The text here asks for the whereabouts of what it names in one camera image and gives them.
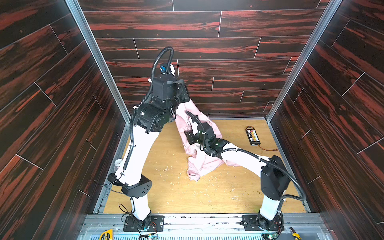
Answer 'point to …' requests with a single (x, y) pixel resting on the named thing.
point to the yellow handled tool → (296, 235)
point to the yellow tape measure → (107, 235)
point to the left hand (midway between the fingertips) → (184, 85)
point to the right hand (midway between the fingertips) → (190, 128)
